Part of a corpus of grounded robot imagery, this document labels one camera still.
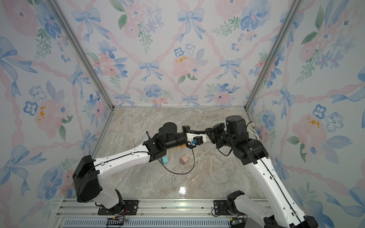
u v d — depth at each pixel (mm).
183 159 894
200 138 546
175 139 579
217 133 582
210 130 595
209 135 605
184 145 656
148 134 1030
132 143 977
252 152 435
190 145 617
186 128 621
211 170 896
